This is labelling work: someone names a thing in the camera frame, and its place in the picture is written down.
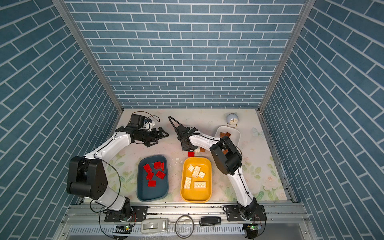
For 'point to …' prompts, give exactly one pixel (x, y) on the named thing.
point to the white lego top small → (191, 168)
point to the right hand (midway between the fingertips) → (187, 146)
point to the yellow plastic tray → (196, 195)
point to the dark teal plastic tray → (146, 193)
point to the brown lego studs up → (227, 134)
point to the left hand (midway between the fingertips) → (164, 137)
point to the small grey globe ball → (232, 119)
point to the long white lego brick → (196, 171)
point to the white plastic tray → (235, 135)
